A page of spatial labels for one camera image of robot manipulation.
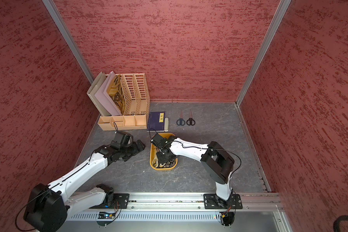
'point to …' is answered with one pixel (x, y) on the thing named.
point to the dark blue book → (156, 121)
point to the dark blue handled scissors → (181, 121)
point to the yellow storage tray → (154, 165)
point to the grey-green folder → (92, 91)
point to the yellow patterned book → (115, 92)
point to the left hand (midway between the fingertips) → (139, 152)
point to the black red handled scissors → (191, 121)
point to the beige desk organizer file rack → (137, 105)
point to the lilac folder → (105, 99)
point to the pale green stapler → (166, 124)
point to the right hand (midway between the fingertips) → (164, 161)
